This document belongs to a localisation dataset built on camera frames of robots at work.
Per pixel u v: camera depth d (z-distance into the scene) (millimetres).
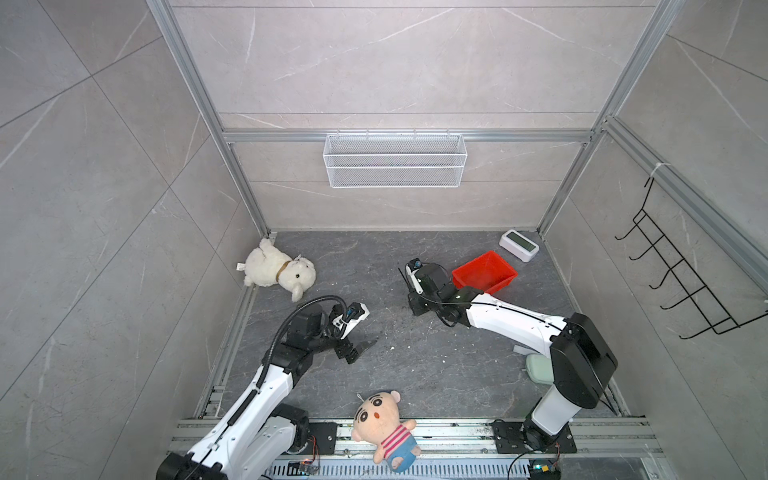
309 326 605
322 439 739
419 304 776
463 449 730
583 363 427
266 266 980
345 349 688
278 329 545
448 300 645
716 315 600
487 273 1096
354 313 648
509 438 731
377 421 686
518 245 1107
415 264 768
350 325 652
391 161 1005
